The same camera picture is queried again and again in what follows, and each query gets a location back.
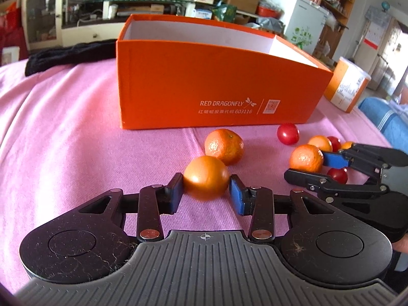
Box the red plastic basin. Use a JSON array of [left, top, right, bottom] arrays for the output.
[[258, 5, 283, 18]]

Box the wall calendar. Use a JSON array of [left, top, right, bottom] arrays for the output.
[[363, 27, 381, 50]]

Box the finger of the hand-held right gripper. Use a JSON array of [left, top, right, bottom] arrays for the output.
[[284, 168, 391, 203], [322, 143, 408, 179]]

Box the black knit cloth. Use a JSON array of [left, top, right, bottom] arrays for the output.
[[25, 38, 118, 77]]

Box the green snack packet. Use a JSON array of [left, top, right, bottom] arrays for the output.
[[212, 3, 238, 23]]

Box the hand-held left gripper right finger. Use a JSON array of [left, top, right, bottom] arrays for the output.
[[229, 175, 335, 243]]

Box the orange cardboard box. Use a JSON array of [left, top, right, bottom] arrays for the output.
[[115, 13, 334, 131]]

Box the smooth round orange mandarin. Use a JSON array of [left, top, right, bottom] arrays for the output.
[[183, 156, 231, 200]]

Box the orange and white canister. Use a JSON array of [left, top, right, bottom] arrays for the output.
[[323, 57, 372, 113]]

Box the small white fridge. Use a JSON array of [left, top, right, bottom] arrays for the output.
[[266, 0, 329, 55]]

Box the red box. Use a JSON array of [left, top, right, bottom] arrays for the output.
[[0, 2, 23, 55]]

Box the blue striped cushion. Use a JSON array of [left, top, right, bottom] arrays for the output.
[[359, 97, 408, 157]]

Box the pink floral tablecloth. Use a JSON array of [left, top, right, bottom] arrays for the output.
[[0, 56, 396, 294]]

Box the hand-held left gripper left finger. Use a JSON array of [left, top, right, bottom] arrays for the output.
[[76, 172, 185, 242]]

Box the dimpled round orange mandarin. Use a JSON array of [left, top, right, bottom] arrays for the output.
[[204, 128, 245, 165]]

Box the white glass-door cabinet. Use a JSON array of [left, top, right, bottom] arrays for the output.
[[21, 0, 66, 52]]

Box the glass-top television stand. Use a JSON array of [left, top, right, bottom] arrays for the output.
[[62, 0, 198, 47]]

